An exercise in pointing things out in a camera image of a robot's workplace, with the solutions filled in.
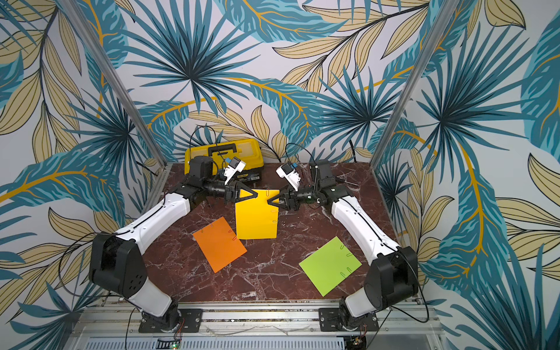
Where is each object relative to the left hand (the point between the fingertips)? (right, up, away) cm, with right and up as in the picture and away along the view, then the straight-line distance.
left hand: (255, 198), depth 72 cm
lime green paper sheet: (+28, -28, +16) cm, 43 cm away
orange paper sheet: (-17, -20, +18) cm, 32 cm away
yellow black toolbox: (-6, +21, +30) cm, 37 cm away
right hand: (+6, 0, +2) cm, 6 cm away
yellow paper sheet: (+1, -7, +3) cm, 8 cm away
